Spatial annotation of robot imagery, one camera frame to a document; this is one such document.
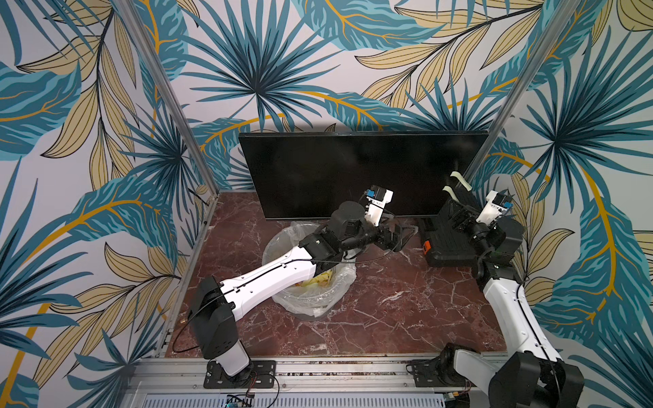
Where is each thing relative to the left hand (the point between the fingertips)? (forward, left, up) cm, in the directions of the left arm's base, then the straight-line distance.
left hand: (404, 227), depth 65 cm
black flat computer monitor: (+27, +26, -8) cm, 39 cm away
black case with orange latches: (+15, -25, -26) cm, 39 cm away
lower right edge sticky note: (+15, -17, -2) cm, 23 cm away
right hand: (+12, -19, -3) cm, 23 cm away
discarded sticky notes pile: (-2, +21, -28) cm, 35 cm away
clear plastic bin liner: (-14, +20, -8) cm, 26 cm away
